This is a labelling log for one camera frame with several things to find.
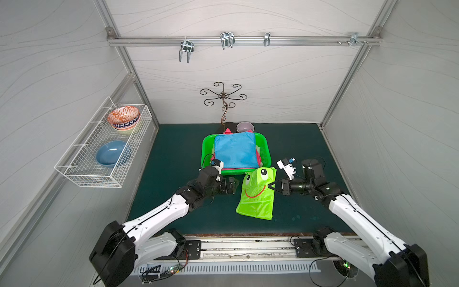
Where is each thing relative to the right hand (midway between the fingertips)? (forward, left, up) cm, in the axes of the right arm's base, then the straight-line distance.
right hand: (269, 185), depth 75 cm
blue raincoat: (+24, +15, -8) cm, 30 cm away
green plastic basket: (+24, +32, -13) cm, 43 cm away
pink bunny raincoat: (+37, +21, -7) cm, 43 cm away
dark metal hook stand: (+41, +22, +15) cm, 49 cm away
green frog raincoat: (-5, +5, -3) cm, 8 cm away
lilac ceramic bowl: (+46, +11, -11) cm, 48 cm away
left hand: (+2, +17, -3) cm, 17 cm away
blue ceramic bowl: (+2, +62, +18) cm, 64 cm away
